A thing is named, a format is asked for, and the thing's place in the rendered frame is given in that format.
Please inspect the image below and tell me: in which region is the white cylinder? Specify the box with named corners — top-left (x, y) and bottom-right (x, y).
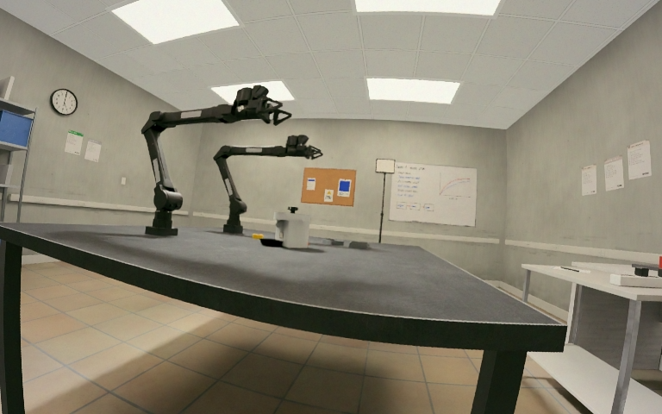
top-left (273, 207), bottom-right (310, 248)

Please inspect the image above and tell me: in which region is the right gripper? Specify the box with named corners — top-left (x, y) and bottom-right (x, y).
top-left (247, 95), bottom-right (292, 126)

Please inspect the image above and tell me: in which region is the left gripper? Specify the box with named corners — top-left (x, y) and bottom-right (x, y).
top-left (296, 145), bottom-right (323, 160)

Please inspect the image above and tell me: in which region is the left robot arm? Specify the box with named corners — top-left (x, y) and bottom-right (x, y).
top-left (213, 135), bottom-right (309, 229)

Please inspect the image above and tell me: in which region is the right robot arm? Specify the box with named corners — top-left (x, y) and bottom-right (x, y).
top-left (141, 85), bottom-right (269, 232)

